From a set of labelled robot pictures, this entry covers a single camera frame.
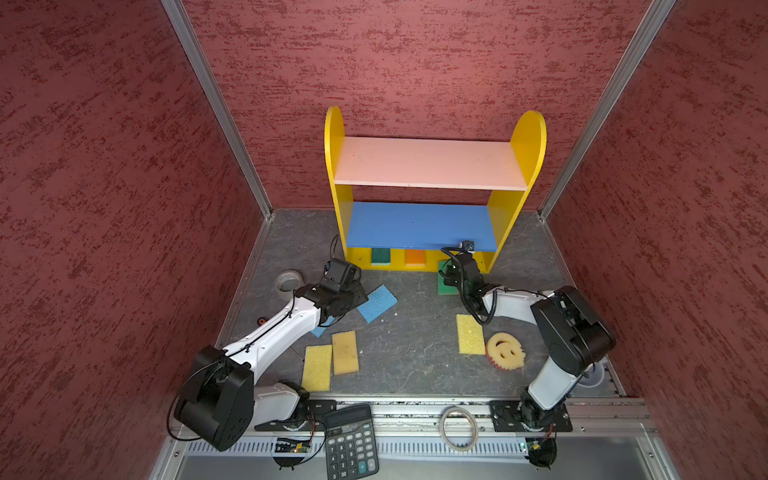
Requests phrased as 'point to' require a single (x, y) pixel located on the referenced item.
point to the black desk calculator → (351, 450)
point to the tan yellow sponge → (345, 352)
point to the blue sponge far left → (319, 331)
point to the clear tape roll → (287, 281)
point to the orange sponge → (414, 257)
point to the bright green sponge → (444, 289)
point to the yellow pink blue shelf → (403, 202)
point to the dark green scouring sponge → (380, 256)
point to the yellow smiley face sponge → (505, 351)
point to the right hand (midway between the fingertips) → (452, 269)
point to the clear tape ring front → (442, 432)
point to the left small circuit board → (292, 447)
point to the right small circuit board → (541, 448)
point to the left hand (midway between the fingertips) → (359, 301)
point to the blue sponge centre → (380, 301)
